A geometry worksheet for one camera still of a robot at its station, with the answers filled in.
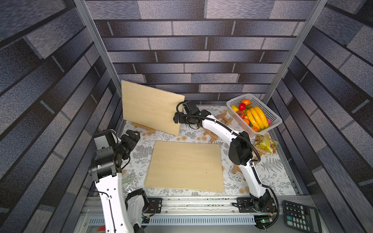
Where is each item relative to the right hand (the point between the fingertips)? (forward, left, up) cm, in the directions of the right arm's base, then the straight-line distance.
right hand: (178, 118), depth 94 cm
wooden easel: (+1, +29, -10) cm, 31 cm away
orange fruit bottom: (0, -54, -11) cm, 55 cm away
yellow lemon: (+17, -43, -8) cm, 46 cm away
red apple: (+16, -47, -6) cm, 50 cm away
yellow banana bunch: (+6, -56, -7) cm, 57 cm away
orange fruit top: (+22, -52, -6) cm, 56 cm away
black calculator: (-52, -64, -14) cm, 83 cm away
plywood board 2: (-26, -5, -16) cm, 31 cm away
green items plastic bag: (-38, +26, -12) cm, 48 cm away
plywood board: (+4, +19, +5) cm, 20 cm away
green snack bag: (-12, -58, -10) cm, 60 cm away
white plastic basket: (+7, -70, -9) cm, 71 cm away
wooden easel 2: (+9, -36, -15) cm, 40 cm away
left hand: (-24, +17, +15) cm, 33 cm away
